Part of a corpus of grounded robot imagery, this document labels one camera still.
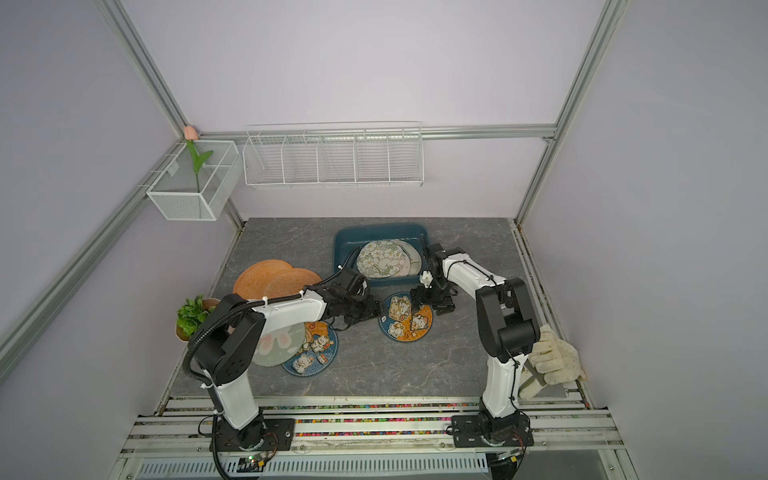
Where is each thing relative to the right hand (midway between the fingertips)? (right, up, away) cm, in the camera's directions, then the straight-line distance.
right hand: (425, 309), depth 93 cm
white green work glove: (+35, -12, -10) cm, 38 cm away
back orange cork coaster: (-60, +8, +10) cm, 61 cm away
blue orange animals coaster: (-33, -11, -4) cm, 35 cm away
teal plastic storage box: (-26, +24, +18) cm, 40 cm away
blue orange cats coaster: (-9, -4, +1) cm, 10 cm away
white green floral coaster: (-15, +16, +13) cm, 25 cm away
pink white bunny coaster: (-3, +17, +16) cm, 24 cm away
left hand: (-14, -1, -2) cm, 14 cm away
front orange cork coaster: (-46, +8, +10) cm, 48 cm away
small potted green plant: (-63, +2, -15) cm, 64 cm away
